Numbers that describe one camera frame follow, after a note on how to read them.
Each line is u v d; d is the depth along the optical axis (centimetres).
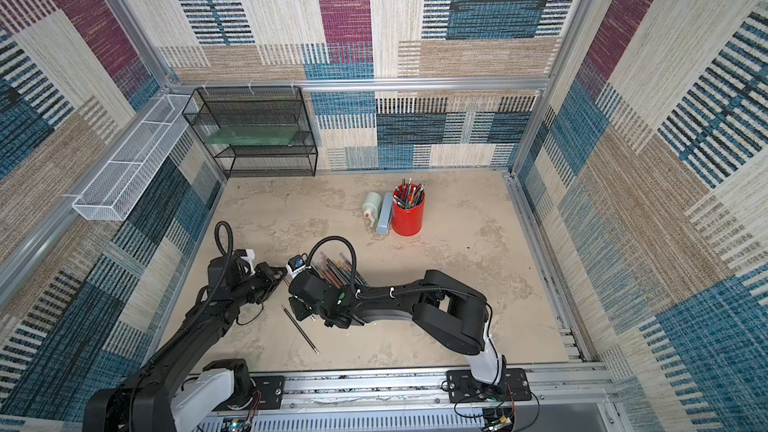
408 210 92
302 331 83
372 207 102
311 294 64
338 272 94
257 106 102
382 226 100
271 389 75
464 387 74
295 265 73
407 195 95
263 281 76
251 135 94
